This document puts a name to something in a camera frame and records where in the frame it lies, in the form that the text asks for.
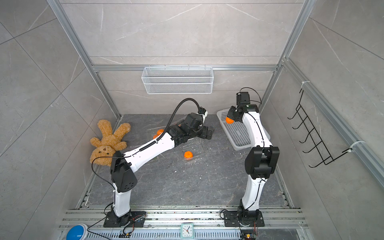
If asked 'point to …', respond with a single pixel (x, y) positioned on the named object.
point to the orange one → (229, 120)
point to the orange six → (157, 134)
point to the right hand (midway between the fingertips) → (234, 114)
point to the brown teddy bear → (105, 147)
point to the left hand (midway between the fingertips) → (210, 125)
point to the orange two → (188, 155)
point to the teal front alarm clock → (187, 230)
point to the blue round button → (78, 232)
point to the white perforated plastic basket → (236, 133)
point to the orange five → (159, 132)
